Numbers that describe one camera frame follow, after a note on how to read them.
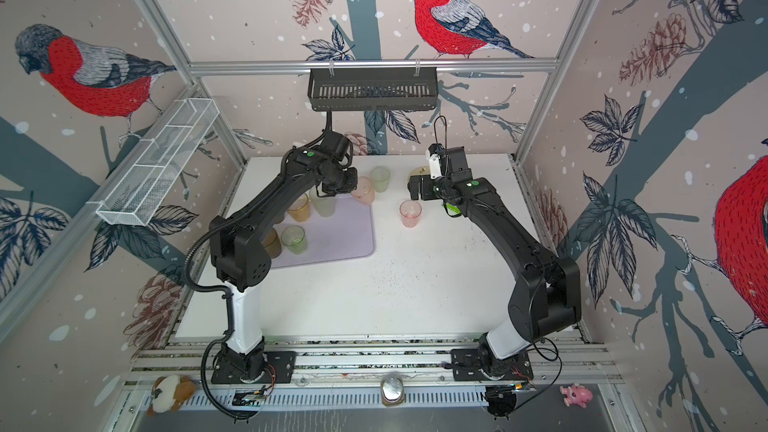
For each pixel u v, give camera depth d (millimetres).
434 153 746
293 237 878
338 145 713
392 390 630
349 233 978
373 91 1061
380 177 1109
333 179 744
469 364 732
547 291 456
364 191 831
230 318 580
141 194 714
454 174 634
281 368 732
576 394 672
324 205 999
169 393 685
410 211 1024
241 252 504
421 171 1173
